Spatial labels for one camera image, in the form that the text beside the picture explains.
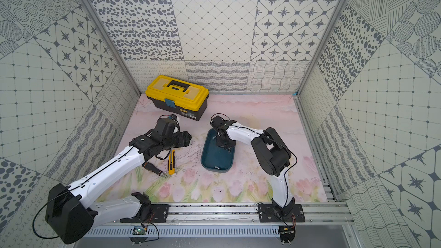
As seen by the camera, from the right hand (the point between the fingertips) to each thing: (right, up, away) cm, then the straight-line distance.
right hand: (225, 146), depth 95 cm
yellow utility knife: (-28, -7, -7) cm, 30 cm away
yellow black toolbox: (-20, +26, +1) cm, 33 cm away
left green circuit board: (-37, -31, -23) cm, 54 cm away
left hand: (-19, +9, -14) cm, 25 cm away
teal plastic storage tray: (-6, -5, -7) cm, 10 cm away
